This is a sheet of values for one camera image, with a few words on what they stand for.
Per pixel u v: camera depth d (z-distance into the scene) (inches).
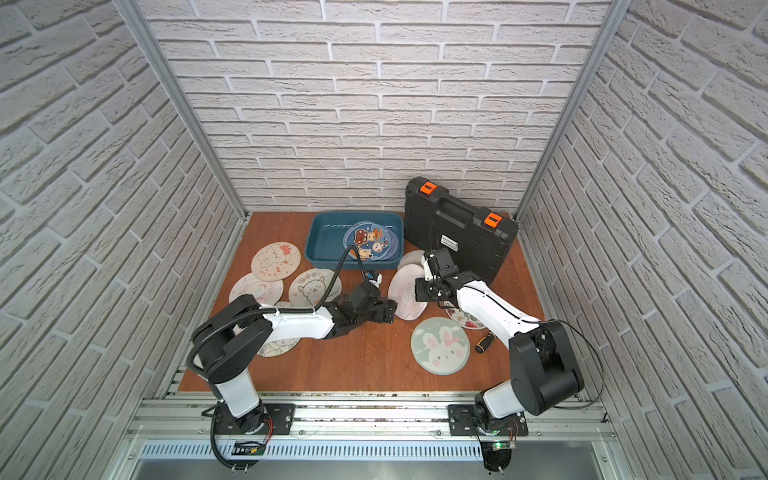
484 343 33.5
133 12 27.4
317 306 24.5
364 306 27.8
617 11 27.0
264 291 38.4
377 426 29.1
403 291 36.9
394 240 43.3
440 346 34.0
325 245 42.9
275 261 41.4
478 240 33.4
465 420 28.9
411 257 42.2
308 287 38.7
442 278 26.8
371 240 43.3
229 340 18.6
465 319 36.3
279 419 29.3
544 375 16.9
